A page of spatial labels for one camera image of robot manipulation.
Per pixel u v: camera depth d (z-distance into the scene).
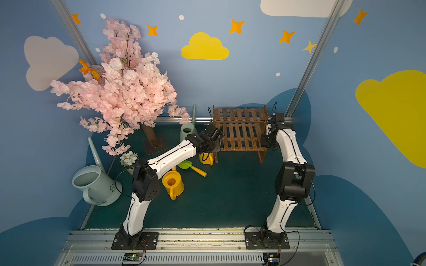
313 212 0.88
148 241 0.74
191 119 1.08
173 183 0.84
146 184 0.52
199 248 0.74
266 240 0.69
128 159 0.87
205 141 0.66
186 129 0.98
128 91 0.73
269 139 0.80
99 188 0.74
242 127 1.01
